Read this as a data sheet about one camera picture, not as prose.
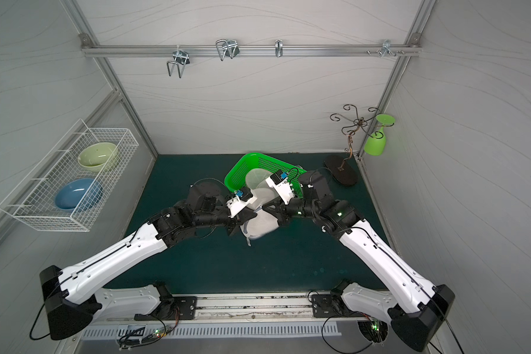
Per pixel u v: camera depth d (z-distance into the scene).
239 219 0.59
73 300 0.39
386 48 0.76
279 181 0.57
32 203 0.57
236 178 1.04
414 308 0.38
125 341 0.68
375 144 0.94
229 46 0.76
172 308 0.66
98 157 0.73
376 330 0.71
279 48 0.78
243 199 0.57
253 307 0.75
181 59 0.78
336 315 0.72
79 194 0.65
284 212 0.57
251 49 0.77
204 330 0.70
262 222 0.69
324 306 0.73
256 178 1.08
